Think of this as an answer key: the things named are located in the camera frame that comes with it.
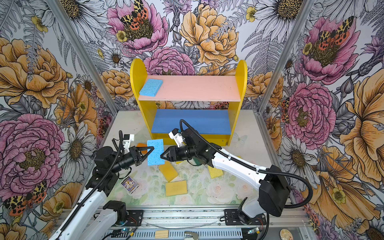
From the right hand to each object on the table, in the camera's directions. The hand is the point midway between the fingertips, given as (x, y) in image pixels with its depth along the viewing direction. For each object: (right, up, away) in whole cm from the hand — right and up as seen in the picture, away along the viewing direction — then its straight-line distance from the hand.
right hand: (165, 161), depth 70 cm
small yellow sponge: (+25, -11, +18) cm, 33 cm away
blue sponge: (-4, +2, -1) cm, 5 cm away
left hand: (-5, +4, +1) cm, 7 cm away
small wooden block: (-2, -34, +2) cm, 34 cm away
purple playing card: (-22, -16, +13) cm, 30 cm away
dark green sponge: (+15, -5, +22) cm, 27 cm away
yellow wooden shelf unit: (+28, +16, +26) cm, 41 cm away
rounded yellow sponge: (-2, -10, +20) cm, 22 cm away
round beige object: (+56, -34, 0) cm, 65 cm away
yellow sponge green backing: (+3, -18, +13) cm, 22 cm away
